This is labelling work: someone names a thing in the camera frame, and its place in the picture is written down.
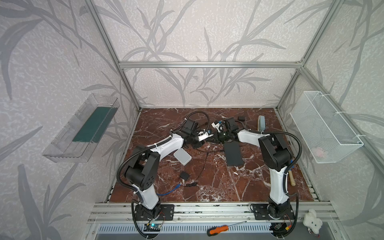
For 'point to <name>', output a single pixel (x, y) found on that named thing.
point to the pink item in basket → (318, 151)
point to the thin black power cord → (196, 182)
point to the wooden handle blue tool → (291, 175)
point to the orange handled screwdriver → (212, 231)
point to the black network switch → (233, 153)
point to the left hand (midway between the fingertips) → (204, 134)
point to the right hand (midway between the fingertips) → (207, 136)
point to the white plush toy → (311, 221)
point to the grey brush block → (261, 123)
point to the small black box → (242, 118)
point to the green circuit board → (152, 227)
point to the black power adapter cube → (184, 176)
